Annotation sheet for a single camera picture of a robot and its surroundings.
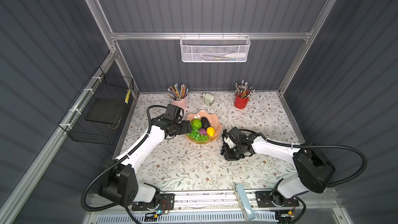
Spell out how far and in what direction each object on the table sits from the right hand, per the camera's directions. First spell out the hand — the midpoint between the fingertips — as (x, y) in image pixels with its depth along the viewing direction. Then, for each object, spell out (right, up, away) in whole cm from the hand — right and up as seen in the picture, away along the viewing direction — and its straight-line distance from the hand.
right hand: (227, 159), depth 86 cm
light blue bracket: (+6, -16, -15) cm, 23 cm away
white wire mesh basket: (-4, +77, +38) cm, 85 cm away
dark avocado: (-12, +20, +10) cm, 25 cm away
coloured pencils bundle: (-31, +39, +20) cm, 53 cm away
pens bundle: (+11, +40, +13) cm, 43 cm away
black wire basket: (-64, +25, -15) cm, 70 cm away
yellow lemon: (-9, +15, +7) cm, 18 cm away
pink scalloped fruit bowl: (-7, +20, +13) cm, 25 cm away
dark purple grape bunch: (-2, +6, +4) cm, 7 cm away
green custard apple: (-18, +19, +8) cm, 28 cm away
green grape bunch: (-18, +13, +3) cm, 23 cm away
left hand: (-23, +18, -2) cm, 29 cm away
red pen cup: (+12, +32, +19) cm, 40 cm away
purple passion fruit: (-14, +15, +7) cm, 21 cm away
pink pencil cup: (-29, +31, +18) cm, 46 cm away
